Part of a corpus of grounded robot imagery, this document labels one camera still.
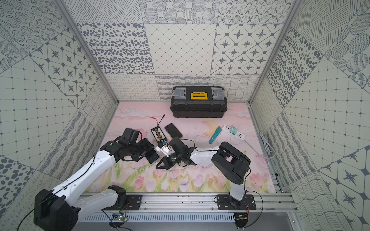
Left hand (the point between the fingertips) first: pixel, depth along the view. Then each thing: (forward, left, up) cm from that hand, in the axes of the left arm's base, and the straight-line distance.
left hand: (149, 144), depth 81 cm
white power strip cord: (+5, -75, -14) cm, 77 cm away
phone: (+19, -10, -13) cm, 25 cm away
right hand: (-10, -6, -7) cm, 14 cm away
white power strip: (+20, -49, -11) cm, 54 cm away
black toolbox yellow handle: (+32, -28, +3) cm, 43 cm away
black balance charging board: (+14, -1, -12) cm, 18 cm away
